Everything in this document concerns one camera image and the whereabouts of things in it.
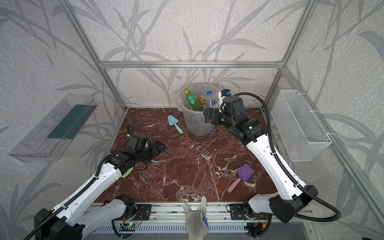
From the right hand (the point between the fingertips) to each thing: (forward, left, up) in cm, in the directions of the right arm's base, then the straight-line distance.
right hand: (212, 106), depth 69 cm
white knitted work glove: (-41, +8, -35) cm, 55 cm away
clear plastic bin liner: (+11, +10, -23) cm, 27 cm away
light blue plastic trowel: (+22, +28, -37) cm, 51 cm away
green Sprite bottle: (+20, +11, -15) cm, 27 cm away
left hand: (-9, +25, -20) cm, 34 cm away
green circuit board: (-43, +38, -36) cm, 68 cm away
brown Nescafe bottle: (+24, +5, -18) cm, 31 cm away
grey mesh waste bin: (+9, +7, -36) cm, 38 cm away
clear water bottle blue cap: (+20, 0, -16) cm, 25 cm away
